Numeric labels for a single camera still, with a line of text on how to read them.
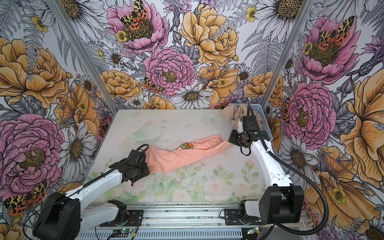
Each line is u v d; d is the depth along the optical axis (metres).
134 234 0.70
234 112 1.08
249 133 0.57
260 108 1.14
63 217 0.40
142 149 0.80
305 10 0.73
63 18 0.75
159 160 0.88
